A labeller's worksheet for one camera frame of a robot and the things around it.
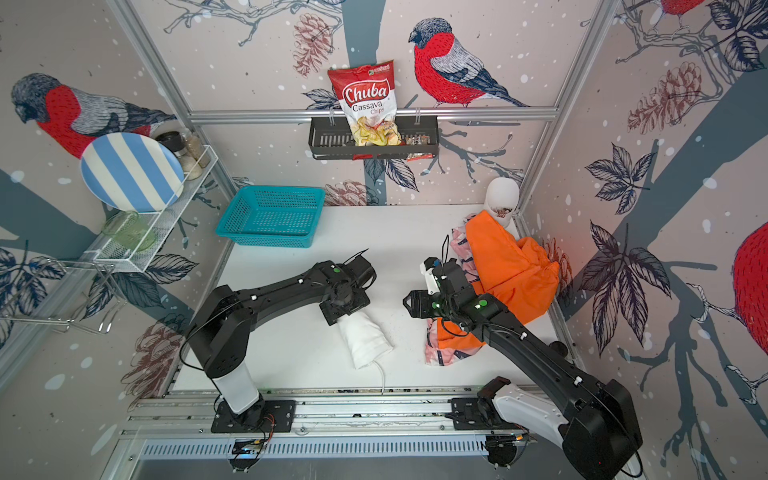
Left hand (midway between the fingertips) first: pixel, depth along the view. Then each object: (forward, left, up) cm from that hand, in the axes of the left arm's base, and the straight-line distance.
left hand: (361, 305), depth 87 cm
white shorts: (-11, -2, -1) cm, 11 cm away
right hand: (-2, -15, +8) cm, 17 cm away
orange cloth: (+9, -48, +2) cm, 49 cm away
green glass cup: (+6, +54, +28) cm, 61 cm away
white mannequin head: (+43, -52, +2) cm, 68 cm away
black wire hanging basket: (+45, +11, +28) cm, 54 cm away
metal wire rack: (-10, +59, +17) cm, 63 cm away
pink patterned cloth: (-12, -22, -6) cm, 26 cm away
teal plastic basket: (+34, +34, +3) cm, 48 cm away
